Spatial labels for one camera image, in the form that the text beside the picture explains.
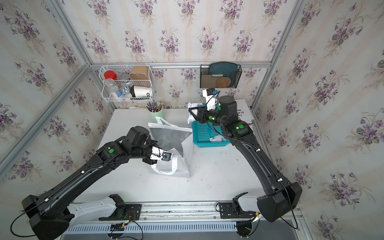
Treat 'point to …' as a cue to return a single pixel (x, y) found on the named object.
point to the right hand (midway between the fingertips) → (195, 108)
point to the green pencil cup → (156, 110)
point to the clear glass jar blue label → (113, 89)
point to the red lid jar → (110, 74)
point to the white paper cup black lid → (140, 91)
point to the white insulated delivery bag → (178, 141)
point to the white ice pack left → (220, 138)
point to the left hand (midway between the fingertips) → (166, 149)
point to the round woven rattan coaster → (223, 82)
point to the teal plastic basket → (202, 132)
